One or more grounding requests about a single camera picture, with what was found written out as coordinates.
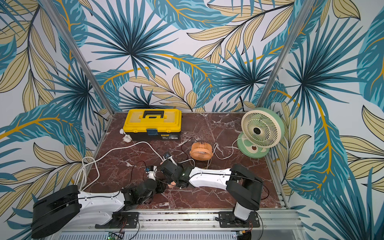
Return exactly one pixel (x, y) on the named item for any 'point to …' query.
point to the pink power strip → (172, 184)
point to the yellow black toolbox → (144, 124)
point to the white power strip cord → (95, 160)
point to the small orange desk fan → (201, 151)
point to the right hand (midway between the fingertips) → (169, 169)
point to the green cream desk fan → (262, 128)
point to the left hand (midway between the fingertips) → (166, 182)
